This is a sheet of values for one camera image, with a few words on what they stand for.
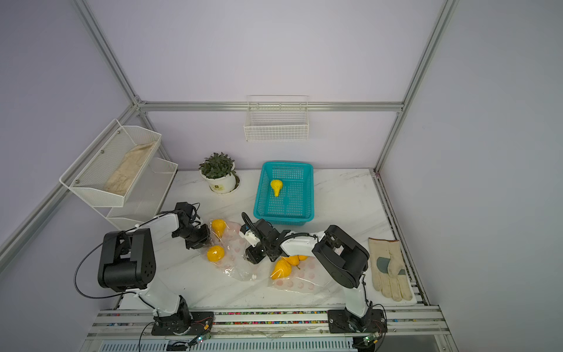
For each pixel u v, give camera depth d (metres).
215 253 0.86
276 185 1.07
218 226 0.93
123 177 0.77
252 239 0.81
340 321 0.73
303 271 0.86
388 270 0.84
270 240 0.71
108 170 0.78
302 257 0.87
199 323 0.73
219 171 0.96
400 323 0.75
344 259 0.49
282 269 0.80
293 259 0.85
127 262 0.47
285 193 1.11
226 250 0.88
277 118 0.97
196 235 0.83
